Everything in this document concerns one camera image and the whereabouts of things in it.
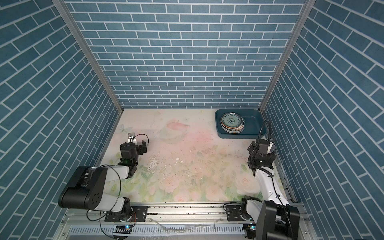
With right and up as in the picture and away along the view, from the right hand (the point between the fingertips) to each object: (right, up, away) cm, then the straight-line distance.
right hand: (262, 146), depth 85 cm
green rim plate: (-12, +8, +20) cm, 25 cm away
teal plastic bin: (+6, +17, +30) cm, 35 cm away
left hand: (-76, +2, +7) cm, 77 cm away
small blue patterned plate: (-13, +16, +24) cm, 31 cm away
